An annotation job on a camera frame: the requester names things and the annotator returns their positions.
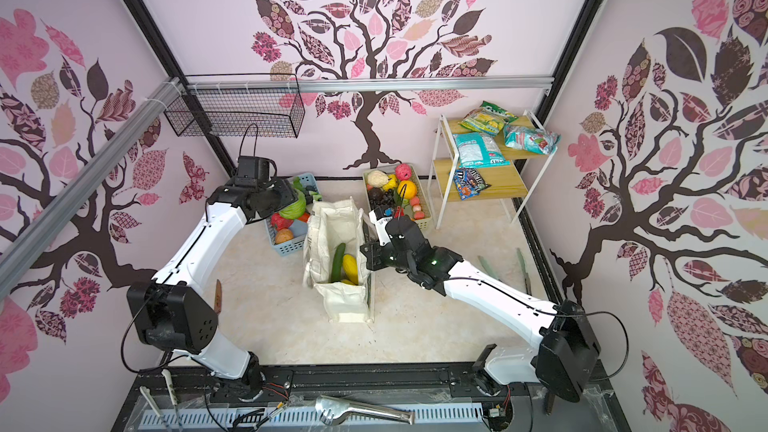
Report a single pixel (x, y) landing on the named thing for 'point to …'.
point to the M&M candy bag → (468, 182)
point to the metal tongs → (329, 410)
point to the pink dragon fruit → (403, 171)
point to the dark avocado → (375, 194)
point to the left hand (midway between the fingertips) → (289, 198)
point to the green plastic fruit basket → (416, 208)
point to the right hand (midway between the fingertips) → (360, 245)
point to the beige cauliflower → (377, 178)
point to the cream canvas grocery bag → (327, 223)
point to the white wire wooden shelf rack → (512, 184)
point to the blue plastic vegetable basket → (291, 246)
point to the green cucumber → (337, 263)
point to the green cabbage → (296, 210)
